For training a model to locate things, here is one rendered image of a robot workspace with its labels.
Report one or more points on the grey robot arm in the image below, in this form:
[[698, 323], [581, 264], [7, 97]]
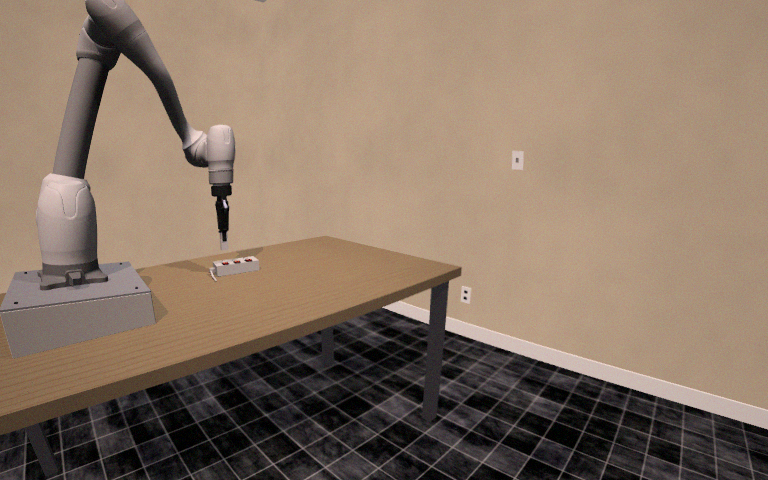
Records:
[[66, 212]]

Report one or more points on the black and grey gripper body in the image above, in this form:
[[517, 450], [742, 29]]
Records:
[[223, 192]]

